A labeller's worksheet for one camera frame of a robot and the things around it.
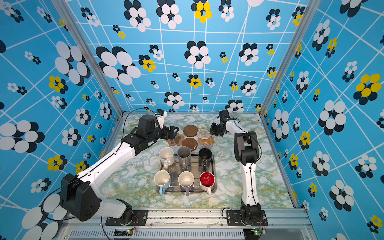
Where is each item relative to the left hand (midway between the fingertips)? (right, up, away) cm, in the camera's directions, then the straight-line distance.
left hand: (173, 127), depth 80 cm
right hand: (+23, -4, +27) cm, 36 cm away
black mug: (+18, -20, +12) cm, 30 cm away
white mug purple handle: (+7, -31, +5) cm, 32 cm away
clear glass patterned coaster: (+18, -5, +25) cm, 31 cm away
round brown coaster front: (+8, -11, +22) cm, 26 cm away
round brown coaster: (+8, -3, +29) cm, 30 cm away
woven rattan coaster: (+20, -10, +21) cm, 31 cm away
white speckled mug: (-6, -19, +13) cm, 24 cm away
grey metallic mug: (+5, -16, +6) cm, 18 cm away
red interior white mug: (+19, -30, +4) cm, 36 cm away
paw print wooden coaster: (0, -9, +21) cm, 23 cm away
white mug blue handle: (-7, -30, +4) cm, 31 cm away
